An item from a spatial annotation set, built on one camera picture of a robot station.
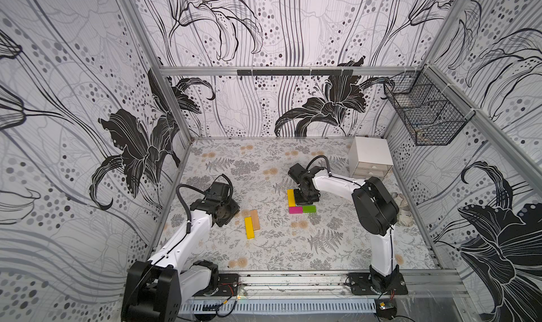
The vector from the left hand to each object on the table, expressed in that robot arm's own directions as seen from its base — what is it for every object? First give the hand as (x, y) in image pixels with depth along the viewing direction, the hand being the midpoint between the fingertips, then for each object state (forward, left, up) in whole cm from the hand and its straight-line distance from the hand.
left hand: (239, 213), depth 85 cm
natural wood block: (-1, -6, -4) cm, 8 cm away
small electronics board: (-30, -54, -5) cm, 62 cm away
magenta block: (+4, -24, -3) cm, 24 cm away
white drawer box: (+25, -56, +9) cm, 62 cm away
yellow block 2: (-4, -4, -5) cm, 8 cm away
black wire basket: (+37, -81, +25) cm, 93 cm away
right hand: (+10, -28, -6) cm, 30 cm away
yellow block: (+6, -22, +1) cm, 23 cm away
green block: (+5, -30, -3) cm, 30 cm away
